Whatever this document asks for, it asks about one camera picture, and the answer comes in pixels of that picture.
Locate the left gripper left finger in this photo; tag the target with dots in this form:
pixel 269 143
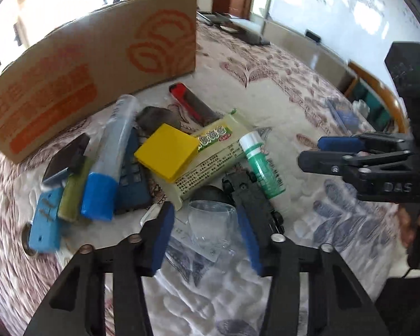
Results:
pixel 75 303

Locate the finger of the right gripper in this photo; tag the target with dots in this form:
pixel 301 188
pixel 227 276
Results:
pixel 339 166
pixel 350 143

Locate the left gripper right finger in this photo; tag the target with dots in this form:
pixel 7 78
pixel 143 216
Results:
pixel 337 302

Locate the person right hand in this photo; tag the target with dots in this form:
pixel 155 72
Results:
pixel 407 228

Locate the green white tube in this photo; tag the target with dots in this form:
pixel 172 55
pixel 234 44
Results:
pixel 263 167

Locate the light blue flat block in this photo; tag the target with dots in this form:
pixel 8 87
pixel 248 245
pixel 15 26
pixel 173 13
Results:
pixel 45 231

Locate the black toy car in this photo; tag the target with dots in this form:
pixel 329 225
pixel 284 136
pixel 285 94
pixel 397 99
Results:
pixel 255 199

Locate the olive green bar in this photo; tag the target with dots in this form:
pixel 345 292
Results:
pixel 70 205

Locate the clear tube blue cap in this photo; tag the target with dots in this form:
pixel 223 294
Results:
pixel 103 179

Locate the white green snack package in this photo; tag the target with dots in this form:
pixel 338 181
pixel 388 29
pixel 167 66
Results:
pixel 219 150

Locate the clear plastic wrapper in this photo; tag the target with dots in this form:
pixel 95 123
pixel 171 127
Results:
pixel 181 233

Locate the dark blue remote control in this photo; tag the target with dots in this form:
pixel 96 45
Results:
pixel 133 191

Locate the black round object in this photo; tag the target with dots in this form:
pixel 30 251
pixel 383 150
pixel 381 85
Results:
pixel 211 193

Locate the clear plastic cup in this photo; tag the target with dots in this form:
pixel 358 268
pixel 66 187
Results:
pixel 213 229

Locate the red black utility knife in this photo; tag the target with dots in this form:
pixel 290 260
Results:
pixel 196 108

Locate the black small phone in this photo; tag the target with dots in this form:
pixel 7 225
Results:
pixel 67 161

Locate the black laptop on bed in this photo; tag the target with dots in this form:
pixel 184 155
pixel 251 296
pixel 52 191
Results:
pixel 223 23

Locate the yellow square box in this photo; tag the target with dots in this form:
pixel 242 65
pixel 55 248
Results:
pixel 167 152

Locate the dark grey pouch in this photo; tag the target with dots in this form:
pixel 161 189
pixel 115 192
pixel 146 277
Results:
pixel 151 118

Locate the brown cardboard box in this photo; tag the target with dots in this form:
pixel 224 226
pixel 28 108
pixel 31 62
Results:
pixel 87 64

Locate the wooden bed frame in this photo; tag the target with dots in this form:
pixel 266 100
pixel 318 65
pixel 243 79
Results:
pixel 386 112

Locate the whiteboard on wall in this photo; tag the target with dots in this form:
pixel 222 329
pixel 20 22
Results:
pixel 359 30

